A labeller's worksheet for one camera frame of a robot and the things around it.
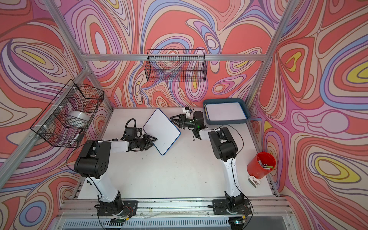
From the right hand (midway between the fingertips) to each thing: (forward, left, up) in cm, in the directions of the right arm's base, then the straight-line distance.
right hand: (170, 123), depth 93 cm
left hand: (-7, +10, -11) cm, 16 cm away
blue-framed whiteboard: (+7, +10, -12) cm, 17 cm away
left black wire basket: (-12, +50, +20) cm, 55 cm away
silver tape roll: (-12, +43, +20) cm, 49 cm away
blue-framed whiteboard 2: (+20, -42, -11) cm, 48 cm away
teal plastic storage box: (+29, -37, -8) cm, 48 cm away
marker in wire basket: (-17, +47, +12) cm, 51 cm away
